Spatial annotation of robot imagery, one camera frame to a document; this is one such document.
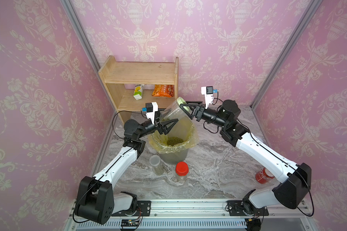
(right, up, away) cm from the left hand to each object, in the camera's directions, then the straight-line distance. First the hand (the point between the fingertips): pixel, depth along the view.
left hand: (174, 117), depth 66 cm
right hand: (+4, +5, -4) cm, 8 cm away
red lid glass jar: (+4, -28, +9) cm, 30 cm away
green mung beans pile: (-2, -15, +31) cm, 35 cm away
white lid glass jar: (-10, -23, +8) cm, 26 cm away
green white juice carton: (-24, +17, +29) cm, 41 cm away
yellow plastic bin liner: (+5, -7, +20) cm, 22 cm away
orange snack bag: (-9, +18, +29) cm, 36 cm away
